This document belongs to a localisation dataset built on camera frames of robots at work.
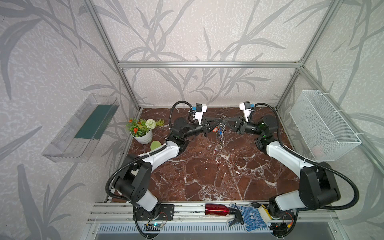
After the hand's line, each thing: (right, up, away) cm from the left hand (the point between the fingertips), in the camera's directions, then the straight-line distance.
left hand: (222, 119), depth 68 cm
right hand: (+1, 0, +2) cm, 2 cm away
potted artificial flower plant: (-46, -7, +21) cm, 51 cm away
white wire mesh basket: (+44, -7, -6) cm, 45 cm away
